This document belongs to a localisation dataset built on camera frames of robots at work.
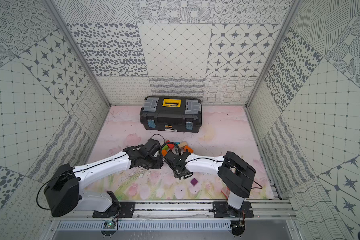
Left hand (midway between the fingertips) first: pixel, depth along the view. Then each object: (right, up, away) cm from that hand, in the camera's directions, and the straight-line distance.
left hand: (165, 166), depth 81 cm
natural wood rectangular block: (+9, +9, +15) cm, 20 cm away
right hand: (+10, -5, +5) cm, 12 cm away
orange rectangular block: (+14, +6, +13) cm, 20 cm away
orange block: (+1, +10, -12) cm, 16 cm away
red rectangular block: (+4, +12, -3) cm, 12 cm away
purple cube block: (+16, -9, +1) cm, 19 cm away
